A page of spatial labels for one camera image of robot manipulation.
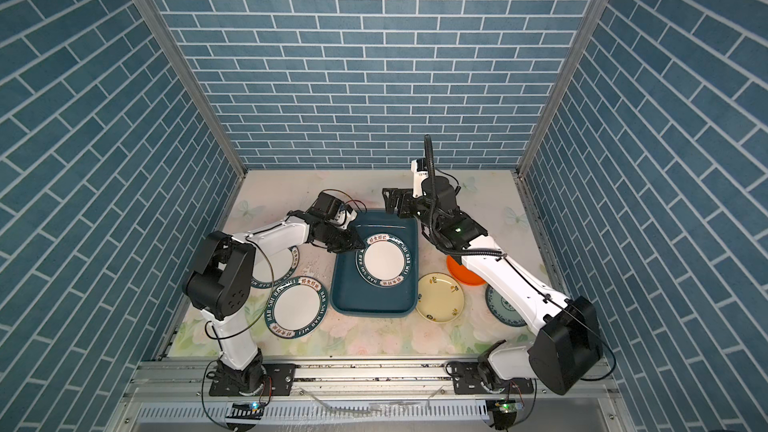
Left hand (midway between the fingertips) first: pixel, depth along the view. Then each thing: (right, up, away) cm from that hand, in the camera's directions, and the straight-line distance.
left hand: (364, 246), depth 92 cm
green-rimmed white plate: (+6, -6, +5) cm, 10 cm away
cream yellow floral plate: (+23, -14, -5) cm, 28 cm away
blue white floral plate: (+41, -18, -6) cm, 45 cm away
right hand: (+10, +18, -15) cm, 26 cm away
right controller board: (+37, -36, -20) cm, 55 cm away
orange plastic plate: (+31, -8, -1) cm, 32 cm away
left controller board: (-26, -37, -20) cm, 50 cm away
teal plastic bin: (+12, -16, -4) cm, 20 cm away
